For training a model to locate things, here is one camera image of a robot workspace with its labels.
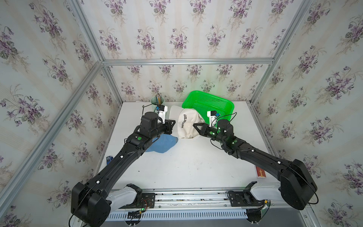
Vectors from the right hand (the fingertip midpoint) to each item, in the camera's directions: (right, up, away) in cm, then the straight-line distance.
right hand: (194, 126), depth 77 cm
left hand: (-10, +2, -3) cm, 10 cm away
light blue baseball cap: (-19, -12, +9) cm, 24 cm away
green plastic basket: (+12, +16, +41) cm, 46 cm away
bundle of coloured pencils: (-24, +18, +24) cm, 39 cm away
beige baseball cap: (-5, +4, +1) cm, 7 cm away
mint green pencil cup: (-28, +17, +27) cm, 43 cm away
